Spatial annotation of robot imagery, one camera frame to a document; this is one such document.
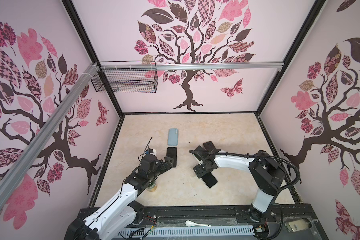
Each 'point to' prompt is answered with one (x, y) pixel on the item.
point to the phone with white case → (209, 179)
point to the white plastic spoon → (190, 223)
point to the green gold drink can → (152, 186)
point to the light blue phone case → (173, 137)
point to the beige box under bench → (298, 225)
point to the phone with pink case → (208, 146)
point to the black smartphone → (172, 152)
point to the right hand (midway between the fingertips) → (201, 168)
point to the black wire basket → (126, 77)
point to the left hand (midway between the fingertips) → (169, 165)
